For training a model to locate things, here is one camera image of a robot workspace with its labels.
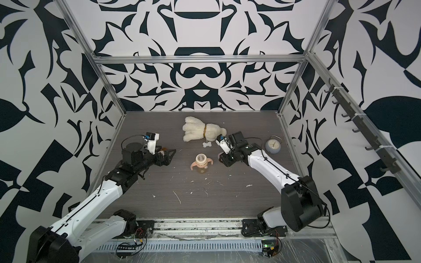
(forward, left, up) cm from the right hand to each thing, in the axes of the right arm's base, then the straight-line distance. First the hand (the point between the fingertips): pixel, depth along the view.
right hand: (224, 154), depth 87 cm
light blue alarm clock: (+8, -29, -6) cm, 31 cm away
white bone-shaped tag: (+13, +9, -10) cm, 18 cm away
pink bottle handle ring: (-5, +15, -1) cm, 16 cm away
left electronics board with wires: (-40, +45, -13) cm, 61 cm away
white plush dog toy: (+18, +17, -1) cm, 25 cm away
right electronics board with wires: (-40, -18, -12) cm, 45 cm away
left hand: (0, +28, +9) cm, 29 cm away
